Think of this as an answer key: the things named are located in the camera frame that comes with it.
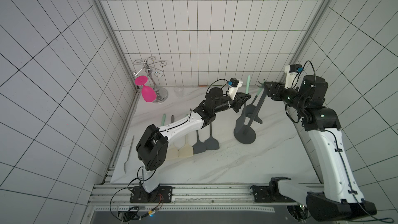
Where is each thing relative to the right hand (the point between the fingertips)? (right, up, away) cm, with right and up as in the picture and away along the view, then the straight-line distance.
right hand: (270, 82), depth 67 cm
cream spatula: (-47, -38, +20) cm, 63 cm away
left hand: (-8, -7, +4) cm, 12 cm away
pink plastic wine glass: (-64, -4, +28) cm, 70 cm away
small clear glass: (-47, -2, +46) cm, 66 cm away
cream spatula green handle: (-56, -22, +35) cm, 69 cm away
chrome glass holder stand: (-61, -4, +48) cm, 77 cm away
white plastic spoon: (-72, -43, +15) cm, 85 cm away
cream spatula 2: (-38, -37, +18) cm, 56 cm away
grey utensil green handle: (-31, -35, +21) cm, 52 cm away
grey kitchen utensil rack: (-3, -30, +27) cm, 40 cm away
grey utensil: (-24, -34, +23) cm, 48 cm away
